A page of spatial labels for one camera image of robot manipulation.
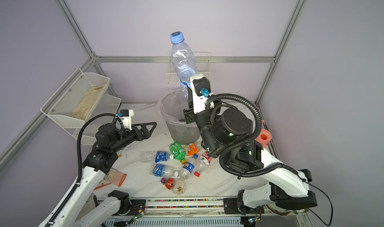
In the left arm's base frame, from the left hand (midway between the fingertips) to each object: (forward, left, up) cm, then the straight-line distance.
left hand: (150, 125), depth 69 cm
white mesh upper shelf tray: (+12, +42, +2) cm, 43 cm away
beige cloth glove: (+12, +38, -1) cm, 40 cm away
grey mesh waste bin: (+7, -13, -20) cm, 25 cm away
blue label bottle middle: (-12, -3, -26) cm, 29 cm away
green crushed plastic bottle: (0, -11, -28) cm, 30 cm away
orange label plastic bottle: (+1, -18, -27) cm, 33 cm away
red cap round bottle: (-20, -12, -28) cm, 37 cm away
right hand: (-6, -20, +28) cm, 35 cm away
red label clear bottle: (-7, -26, -25) cm, 37 cm away
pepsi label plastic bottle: (-11, -17, -26) cm, 33 cm away
